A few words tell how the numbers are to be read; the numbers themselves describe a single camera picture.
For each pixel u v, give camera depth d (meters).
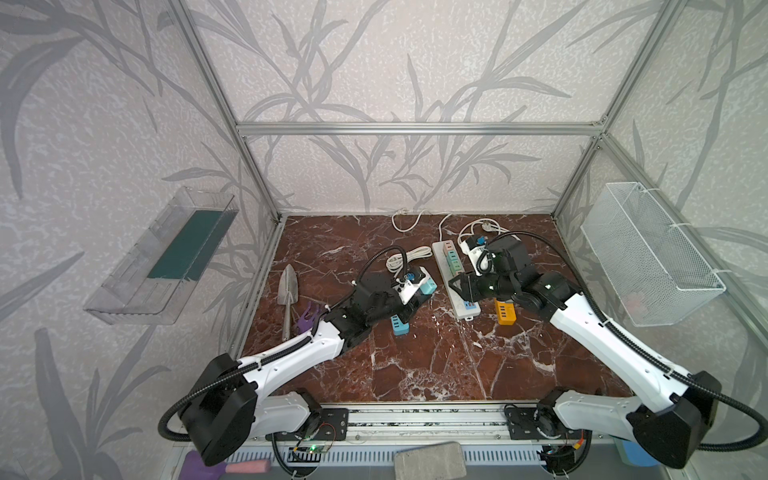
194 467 0.68
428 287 0.74
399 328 0.88
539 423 0.67
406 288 0.65
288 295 0.98
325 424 0.73
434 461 0.67
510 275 0.55
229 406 0.40
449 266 1.01
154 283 0.63
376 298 0.59
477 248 0.65
